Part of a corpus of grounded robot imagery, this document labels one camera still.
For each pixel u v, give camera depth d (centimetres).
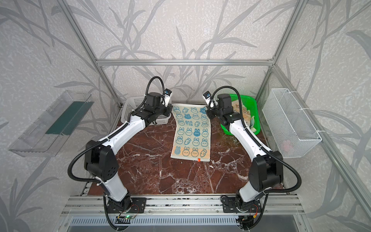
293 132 61
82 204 75
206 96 71
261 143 47
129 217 70
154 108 67
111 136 50
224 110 63
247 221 72
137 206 72
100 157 46
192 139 99
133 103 114
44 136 64
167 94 74
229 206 72
